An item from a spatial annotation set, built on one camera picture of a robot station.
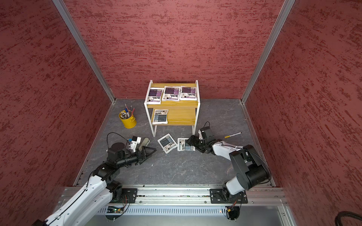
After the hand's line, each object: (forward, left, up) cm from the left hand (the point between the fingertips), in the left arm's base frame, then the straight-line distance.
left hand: (153, 156), depth 75 cm
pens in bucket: (+32, +24, -3) cm, 40 cm away
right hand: (+11, -20, -11) cm, 26 cm away
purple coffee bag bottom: (+27, -19, +22) cm, 39 cm away
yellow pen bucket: (+28, +24, -8) cm, 37 cm away
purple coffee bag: (+26, -1, +21) cm, 33 cm away
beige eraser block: (+12, +9, -9) cm, 17 cm away
